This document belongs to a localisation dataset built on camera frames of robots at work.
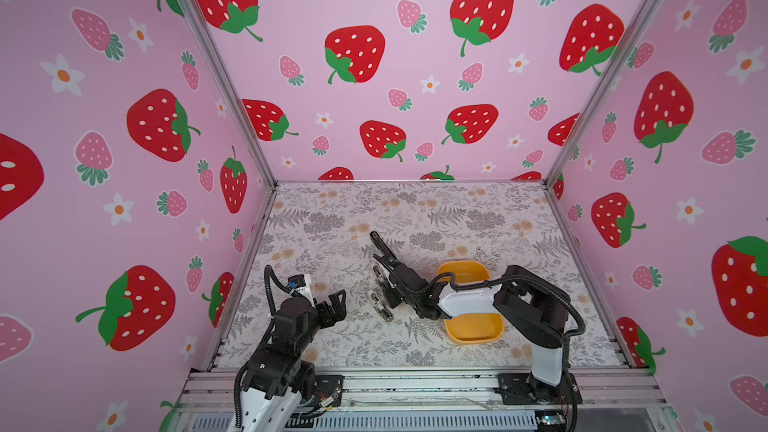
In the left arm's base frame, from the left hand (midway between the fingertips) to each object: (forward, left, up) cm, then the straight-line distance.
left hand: (332, 295), depth 78 cm
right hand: (+8, -12, -9) cm, 17 cm away
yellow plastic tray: (-6, -38, -8) cm, 39 cm away
